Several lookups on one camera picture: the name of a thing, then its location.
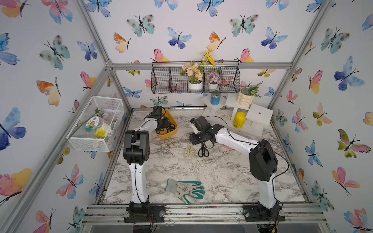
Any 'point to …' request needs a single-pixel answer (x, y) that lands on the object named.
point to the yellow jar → (240, 120)
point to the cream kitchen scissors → (189, 151)
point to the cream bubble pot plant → (245, 97)
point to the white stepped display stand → (226, 111)
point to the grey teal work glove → (182, 188)
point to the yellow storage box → (171, 132)
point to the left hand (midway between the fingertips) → (167, 121)
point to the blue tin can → (215, 96)
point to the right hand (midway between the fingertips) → (193, 136)
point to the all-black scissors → (203, 151)
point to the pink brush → (227, 146)
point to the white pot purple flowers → (213, 79)
